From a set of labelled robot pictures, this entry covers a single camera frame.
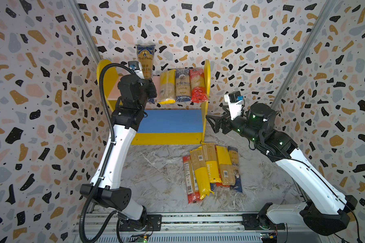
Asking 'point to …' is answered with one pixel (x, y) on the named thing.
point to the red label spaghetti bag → (192, 197)
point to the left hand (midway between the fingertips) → (147, 74)
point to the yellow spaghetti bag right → (227, 172)
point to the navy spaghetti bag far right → (233, 154)
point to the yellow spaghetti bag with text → (210, 155)
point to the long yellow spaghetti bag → (202, 180)
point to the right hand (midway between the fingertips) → (214, 108)
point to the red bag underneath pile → (217, 184)
